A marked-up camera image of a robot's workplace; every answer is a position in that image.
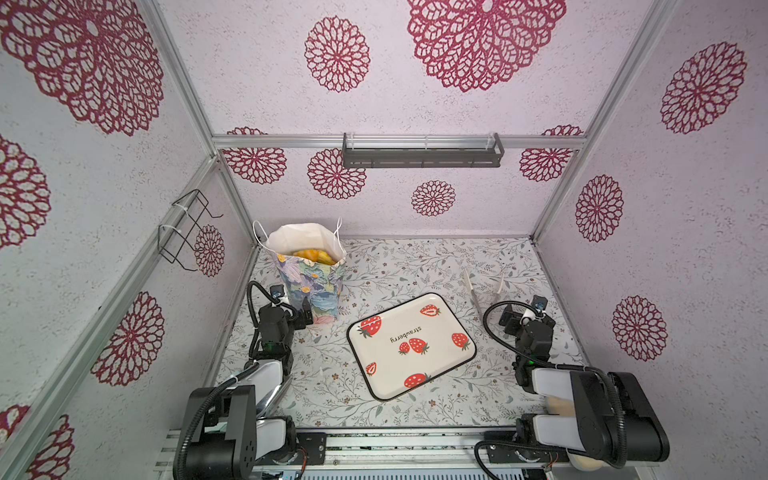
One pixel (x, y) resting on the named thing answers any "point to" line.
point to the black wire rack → (174, 242)
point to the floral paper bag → (321, 283)
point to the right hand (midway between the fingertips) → (528, 304)
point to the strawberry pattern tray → (408, 344)
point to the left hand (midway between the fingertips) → (289, 306)
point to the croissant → (315, 255)
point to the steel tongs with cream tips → (500, 283)
